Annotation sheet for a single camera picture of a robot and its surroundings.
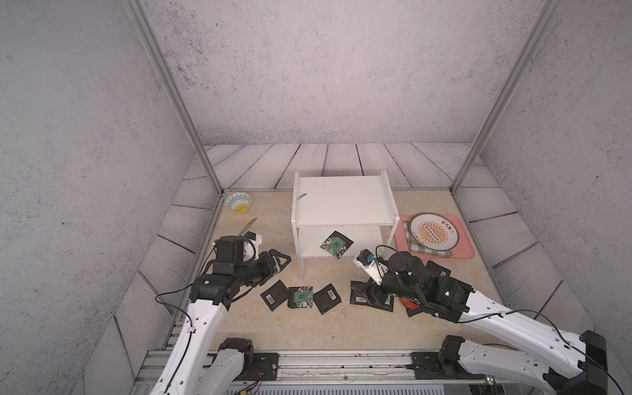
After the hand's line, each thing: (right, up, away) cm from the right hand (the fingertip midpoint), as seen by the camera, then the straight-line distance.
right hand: (361, 276), depth 71 cm
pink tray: (+45, +3, +28) cm, 53 cm away
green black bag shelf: (-6, +7, +11) cm, 15 cm away
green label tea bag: (-19, -12, +16) cm, 27 cm away
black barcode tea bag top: (-10, -12, +16) cm, 22 cm away
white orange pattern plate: (+36, +10, +33) cm, 50 cm away
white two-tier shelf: (0, +19, -1) cm, 19 cm away
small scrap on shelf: (-17, +23, +3) cm, 29 cm away
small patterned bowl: (-50, +22, +44) cm, 70 cm away
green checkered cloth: (+26, +4, +27) cm, 37 cm away
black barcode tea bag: (+31, -4, +22) cm, 38 cm away
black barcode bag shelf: (-28, -11, +17) cm, 35 cm away
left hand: (-21, +3, +2) cm, 21 cm away
